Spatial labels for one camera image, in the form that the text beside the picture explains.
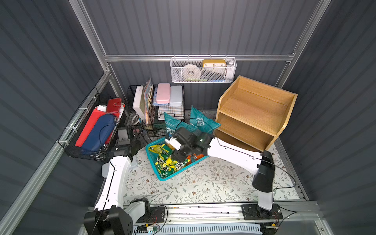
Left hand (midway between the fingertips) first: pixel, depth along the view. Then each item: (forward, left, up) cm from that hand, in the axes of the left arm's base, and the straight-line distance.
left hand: (141, 139), depth 80 cm
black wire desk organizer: (+25, +1, +3) cm, 25 cm away
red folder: (+9, +23, +11) cm, 27 cm away
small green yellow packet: (-3, -10, -6) cm, 13 cm away
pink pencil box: (+33, -9, +6) cm, 35 cm away
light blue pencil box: (+33, -18, +4) cm, 37 cm away
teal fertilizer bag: (+5, -17, +6) cm, 19 cm away
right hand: (-8, -22, -2) cm, 23 cm away
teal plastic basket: (-5, -5, -13) cm, 15 cm away
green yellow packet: (-11, -13, -12) cm, 21 cm away
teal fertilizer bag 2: (+9, -33, +4) cm, 35 cm away
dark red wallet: (+14, +15, +13) cm, 24 cm away
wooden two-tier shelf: (+9, -60, +12) cm, 62 cm away
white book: (+21, +5, +6) cm, 23 cm away
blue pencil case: (-5, +16, +11) cm, 20 cm away
